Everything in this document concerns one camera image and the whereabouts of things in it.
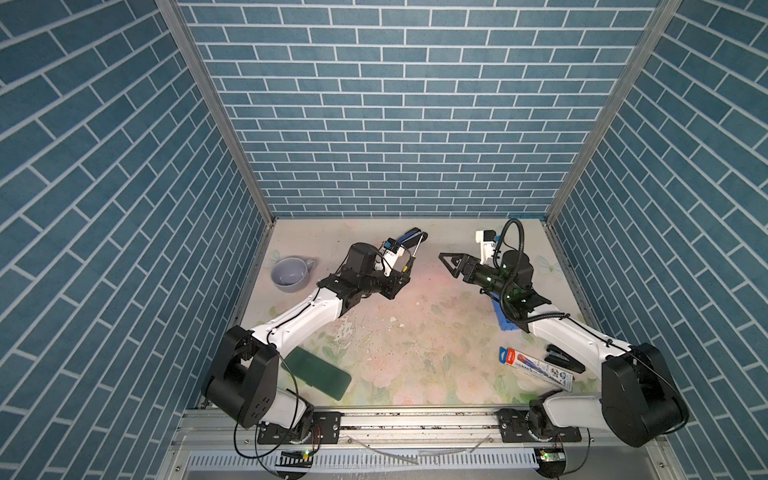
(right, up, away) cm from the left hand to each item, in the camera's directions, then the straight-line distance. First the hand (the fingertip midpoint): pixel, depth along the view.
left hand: (405, 277), depth 83 cm
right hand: (+10, +6, -4) cm, 13 cm away
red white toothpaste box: (+37, -25, -1) cm, 45 cm away
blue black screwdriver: (+3, +12, +29) cm, 32 cm away
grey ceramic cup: (-39, -1, +16) cm, 42 cm away
